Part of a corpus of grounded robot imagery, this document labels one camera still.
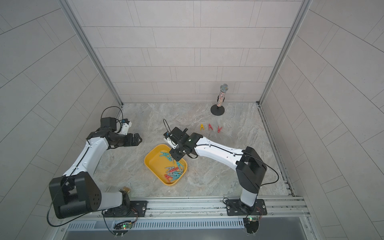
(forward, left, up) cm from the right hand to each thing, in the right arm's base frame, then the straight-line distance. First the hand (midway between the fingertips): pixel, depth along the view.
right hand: (174, 153), depth 80 cm
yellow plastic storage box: (-1, +8, -9) cm, 12 cm away
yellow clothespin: (+24, -16, -9) cm, 30 cm away
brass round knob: (-14, +26, -8) cm, 30 cm away
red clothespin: (+24, -22, -9) cm, 33 cm away
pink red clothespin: (+21, -28, -10) cm, 36 cm away
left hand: (+11, +22, +2) cm, 25 cm away
